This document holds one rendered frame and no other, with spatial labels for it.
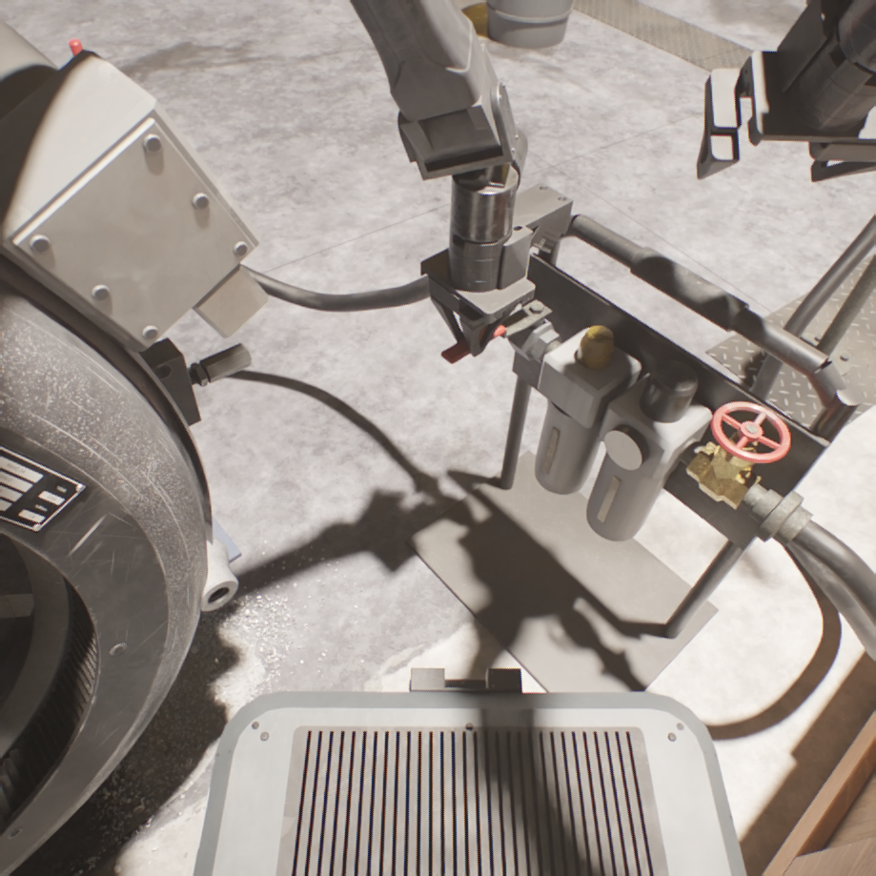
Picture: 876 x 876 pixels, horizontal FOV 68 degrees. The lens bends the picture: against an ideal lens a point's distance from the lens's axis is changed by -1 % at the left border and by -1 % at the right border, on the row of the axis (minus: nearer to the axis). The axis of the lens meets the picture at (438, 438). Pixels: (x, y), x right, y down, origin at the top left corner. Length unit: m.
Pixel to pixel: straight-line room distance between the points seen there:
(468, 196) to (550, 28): 2.28
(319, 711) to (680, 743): 0.37
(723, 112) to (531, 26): 2.28
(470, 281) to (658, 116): 1.86
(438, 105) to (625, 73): 2.21
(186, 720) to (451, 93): 0.86
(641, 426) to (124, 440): 0.49
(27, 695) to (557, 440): 0.59
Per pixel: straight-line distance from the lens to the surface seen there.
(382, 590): 1.07
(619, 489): 0.78
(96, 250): 0.37
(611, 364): 0.75
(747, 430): 0.67
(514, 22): 2.81
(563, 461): 0.83
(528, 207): 0.67
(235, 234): 0.40
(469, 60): 0.52
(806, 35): 0.54
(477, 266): 0.62
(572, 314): 0.81
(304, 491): 1.19
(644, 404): 0.70
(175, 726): 1.05
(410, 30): 0.49
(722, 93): 0.56
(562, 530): 1.14
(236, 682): 1.05
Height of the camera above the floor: 0.97
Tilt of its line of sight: 51 degrees down
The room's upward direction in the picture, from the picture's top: 2 degrees clockwise
